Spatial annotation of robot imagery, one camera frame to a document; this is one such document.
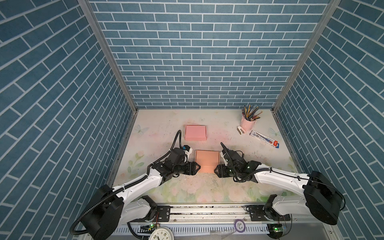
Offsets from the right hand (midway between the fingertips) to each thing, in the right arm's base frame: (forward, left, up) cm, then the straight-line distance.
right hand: (216, 169), depth 84 cm
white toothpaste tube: (+27, -34, -4) cm, 43 cm away
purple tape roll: (-25, -12, -5) cm, 28 cm away
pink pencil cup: (+35, -22, 0) cm, 41 cm away
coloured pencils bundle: (+41, -24, +6) cm, 48 cm away
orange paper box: (+6, +5, -1) cm, 8 cm away
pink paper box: (+26, +14, -1) cm, 29 cm away
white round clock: (-31, +23, 0) cm, 39 cm away
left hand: (-1, +11, +3) cm, 11 cm away
